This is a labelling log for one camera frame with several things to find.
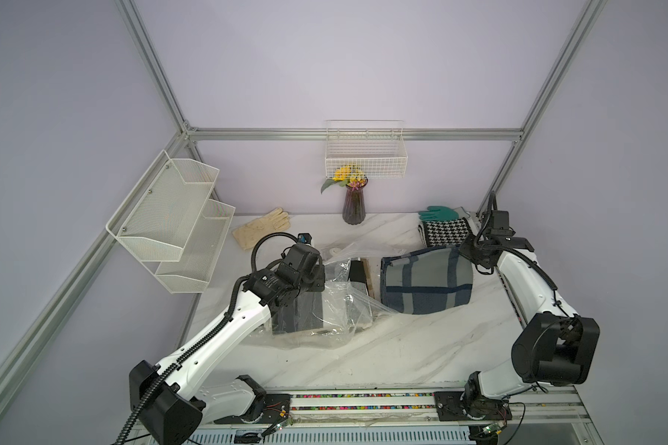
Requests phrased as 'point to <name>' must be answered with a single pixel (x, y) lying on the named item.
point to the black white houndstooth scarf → (444, 232)
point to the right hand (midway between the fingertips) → (468, 254)
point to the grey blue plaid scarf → (426, 280)
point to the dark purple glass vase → (353, 207)
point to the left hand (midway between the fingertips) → (314, 276)
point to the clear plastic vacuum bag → (351, 307)
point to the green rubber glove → (438, 213)
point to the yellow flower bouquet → (342, 175)
